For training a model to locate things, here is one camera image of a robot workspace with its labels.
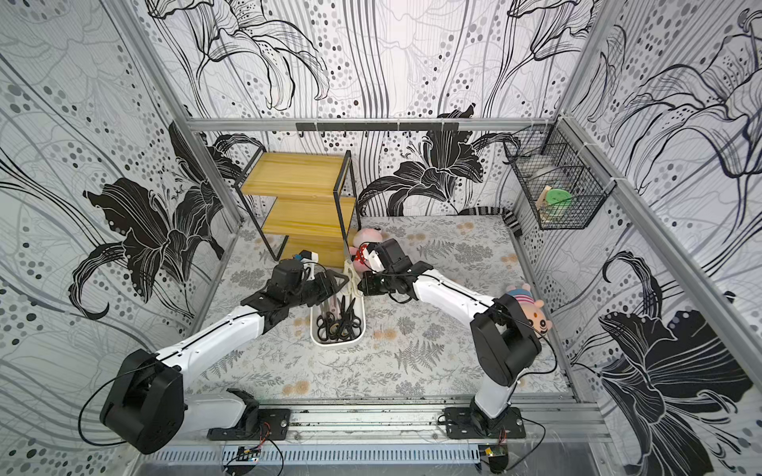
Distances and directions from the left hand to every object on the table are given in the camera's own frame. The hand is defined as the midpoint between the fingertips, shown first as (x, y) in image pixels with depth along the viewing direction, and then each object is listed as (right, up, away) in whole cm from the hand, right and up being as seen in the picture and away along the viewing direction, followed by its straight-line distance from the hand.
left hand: (347, 288), depth 83 cm
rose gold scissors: (-6, -8, +10) cm, 14 cm away
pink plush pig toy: (+2, +15, +21) cm, 26 cm away
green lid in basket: (+58, +25, -5) cm, 63 cm away
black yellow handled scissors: (-6, -13, +5) cm, 15 cm away
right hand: (+4, +1, +3) cm, 5 cm away
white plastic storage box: (+1, -12, +8) cm, 14 cm away
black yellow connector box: (+38, -38, -14) cm, 56 cm away
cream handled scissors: (+1, +1, -2) cm, 2 cm away
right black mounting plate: (+29, -32, -12) cm, 45 cm away
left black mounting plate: (-17, -33, -10) cm, 39 cm away
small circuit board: (-23, -39, -11) cm, 47 cm away
